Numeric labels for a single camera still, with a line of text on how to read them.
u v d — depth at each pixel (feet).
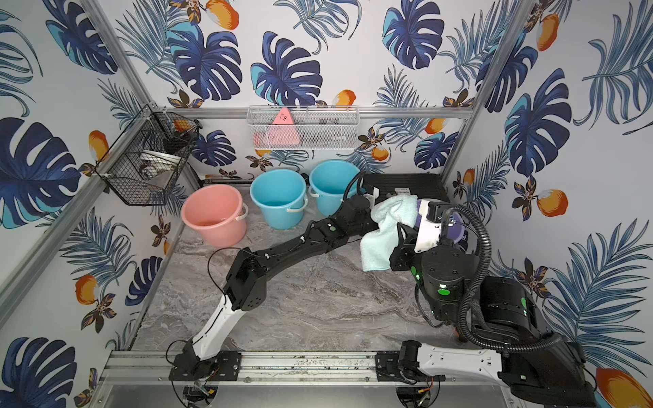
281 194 3.31
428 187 3.73
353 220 2.20
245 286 1.82
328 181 3.48
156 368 2.51
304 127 3.05
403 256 1.43
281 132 2.96
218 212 3.01
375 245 1.86
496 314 1.06
